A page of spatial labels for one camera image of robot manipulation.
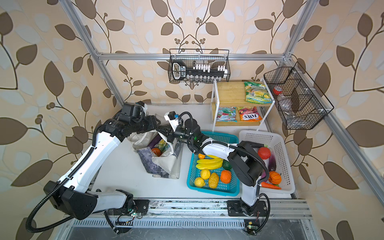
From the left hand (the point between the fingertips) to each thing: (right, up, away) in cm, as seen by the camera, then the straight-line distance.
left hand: (158, 121), depth 75 cm
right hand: (0, -3, -1) cm, 4 cm away
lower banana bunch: (+29, -24, +12) cm, 39 cm away
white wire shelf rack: (+40, +10, +2) cm, 41 cm away
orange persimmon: (-4, -17, +12) cm, 21 cm away
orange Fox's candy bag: (+51, +4, +14) cm, 54 cm away
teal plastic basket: (+39, -35, +3) cm, 52 cm away
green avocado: (+36, -24, +8) cm, 45 cm away
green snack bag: (-1, -15, +13) cm, 20 cm away
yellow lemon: (+24, -29, +6) cm, 38 cm away
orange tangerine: (+35, -30, +4) cm, 46 cm away
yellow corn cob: (+28, -32, +4) cm, 43 cm away
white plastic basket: (+69, -13, +15) cm, 71 cm away
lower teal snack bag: (+37, +4, +14) cm, 40 cm away
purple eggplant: (-7, -13, +19) cm, 24 cm away
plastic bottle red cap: (+64, +17, +6) cm, 66 cm away
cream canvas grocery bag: (+4, -23, 0) cm, 23 cm away
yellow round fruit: (+21, -32, +3) cm, 39 cm away
